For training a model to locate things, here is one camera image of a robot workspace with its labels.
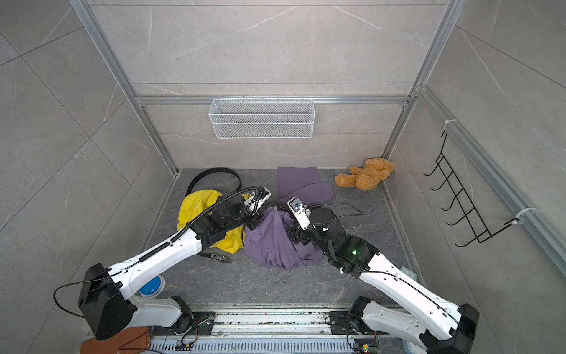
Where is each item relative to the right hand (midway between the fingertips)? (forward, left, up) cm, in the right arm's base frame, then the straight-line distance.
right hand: (301, 213), depth 70 cm
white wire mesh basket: (+50, +16, +4) cm, 53 cm away
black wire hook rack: (-12, -48, +7) cm, 49 cm away
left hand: (+7, +12, -3) cm, 14 cm away
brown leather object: (-32, +50, -15) cm, 61 cm away
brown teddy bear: (+38, -40, -19) cm, 59 cm away
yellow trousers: (+16, +45, -15) cm, 50 cm away
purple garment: (-4, +12, -13) cm, 18 cm away
